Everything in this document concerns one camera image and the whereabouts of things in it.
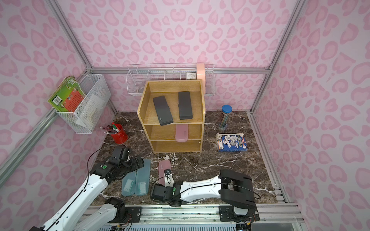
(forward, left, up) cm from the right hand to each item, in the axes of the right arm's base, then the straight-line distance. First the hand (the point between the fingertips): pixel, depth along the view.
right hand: (165, 194), depth 78 cm
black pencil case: (+37, -10, +31) cm, 49 cm away
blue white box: (+33, -39, 0) cm, 51 cm away
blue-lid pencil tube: (+48, -37, +16) cm, 62 cm away
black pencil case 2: (+33, +1, +30) cm, 45 cm away
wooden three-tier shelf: (+32, -4, +30) cm, 44 cm away
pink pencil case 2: (+16, +4, 0) cm, 17 cm away
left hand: (+14, +16, +10) cm, 24 cm away
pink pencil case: (+29, -8, +16) cm, 34 cm away
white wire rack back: (+65, +23, +32) cm, 76 cm away
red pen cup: (+33, +34, +6) cm, 47 cm away
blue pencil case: (+8, +15, -1) cm, 17 cm away
